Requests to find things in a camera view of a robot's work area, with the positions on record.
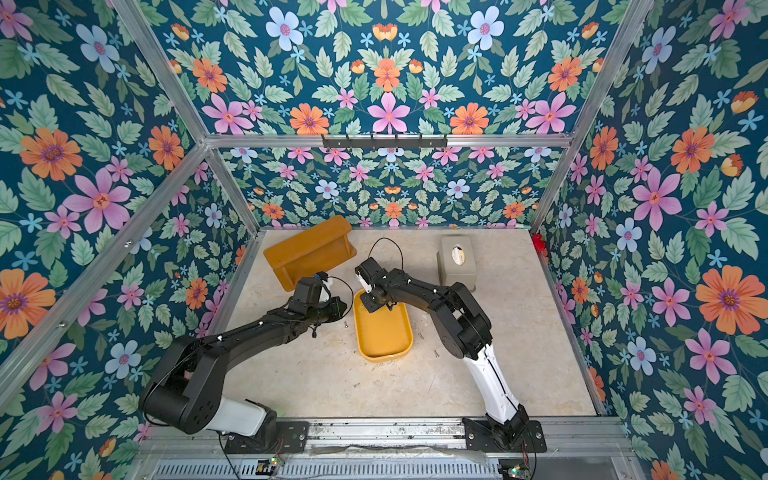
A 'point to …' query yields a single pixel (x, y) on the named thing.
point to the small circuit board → (266, 467)
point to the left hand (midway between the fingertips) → (349, 302)
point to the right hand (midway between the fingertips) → (373, 298)
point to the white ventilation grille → (473, 469)
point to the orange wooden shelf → (317, 250)
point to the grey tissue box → (456, 261)
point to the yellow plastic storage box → (384, 334)
